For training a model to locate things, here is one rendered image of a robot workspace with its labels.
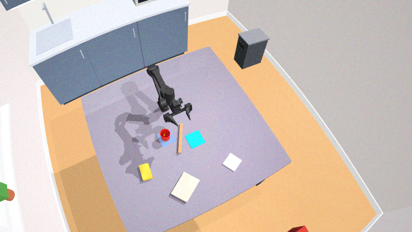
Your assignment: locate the yellow rectangular block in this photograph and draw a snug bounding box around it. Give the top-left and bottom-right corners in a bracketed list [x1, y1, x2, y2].
[139, 163, 153, 181]

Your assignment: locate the white flat rectangular block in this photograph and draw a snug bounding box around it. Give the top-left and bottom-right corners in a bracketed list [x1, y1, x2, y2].
[171, 172, 200, 202]

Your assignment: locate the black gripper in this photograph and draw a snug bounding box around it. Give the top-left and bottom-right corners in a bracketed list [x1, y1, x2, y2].
[163, 101, 192, 126]

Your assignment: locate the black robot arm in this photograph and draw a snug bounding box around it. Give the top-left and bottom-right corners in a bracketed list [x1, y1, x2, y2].
[147, 65, 183, 112]

